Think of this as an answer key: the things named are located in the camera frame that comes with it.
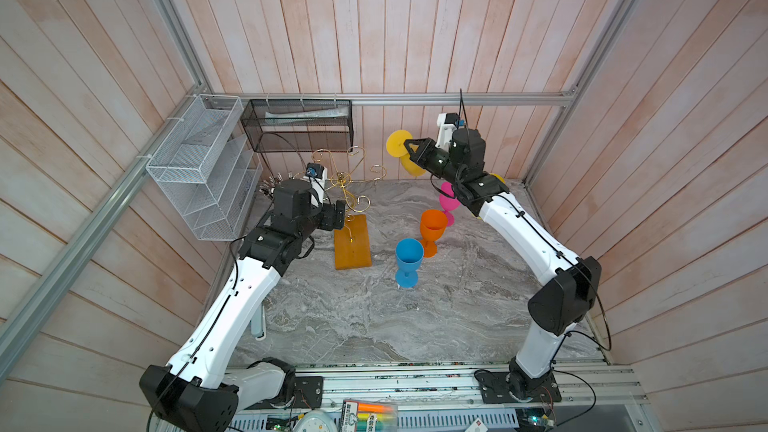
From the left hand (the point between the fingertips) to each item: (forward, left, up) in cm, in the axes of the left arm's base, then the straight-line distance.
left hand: (328, 205), depth 73 cm
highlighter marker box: (-41, -10, -28) cm, 51 cm away
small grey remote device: (-20, +21, -27) cm, 40 cm away
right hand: (+13, -18, +9) cm, 24 cm away
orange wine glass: (+6, -29, -17) cm, 34 cm away
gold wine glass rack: (+8, -3, -30) cm, 31 cm away
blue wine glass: (-3, -22, -19) cm, 29 cm away
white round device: (-42, +2, -29) cm, 51 cm away
